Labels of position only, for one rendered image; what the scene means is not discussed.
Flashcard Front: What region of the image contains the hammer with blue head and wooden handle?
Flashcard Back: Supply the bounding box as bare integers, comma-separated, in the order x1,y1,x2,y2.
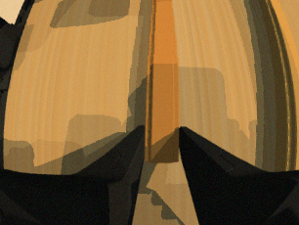
258,0,299,172

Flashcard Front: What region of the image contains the hammer with green head and wooden handle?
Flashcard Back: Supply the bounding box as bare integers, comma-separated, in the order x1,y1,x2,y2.
144,0,179,163

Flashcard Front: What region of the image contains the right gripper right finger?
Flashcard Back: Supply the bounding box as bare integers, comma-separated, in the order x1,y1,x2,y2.
179,126,299,225

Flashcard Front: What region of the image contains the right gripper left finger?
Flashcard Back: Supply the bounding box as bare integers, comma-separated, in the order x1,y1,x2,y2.
0,125,146,225

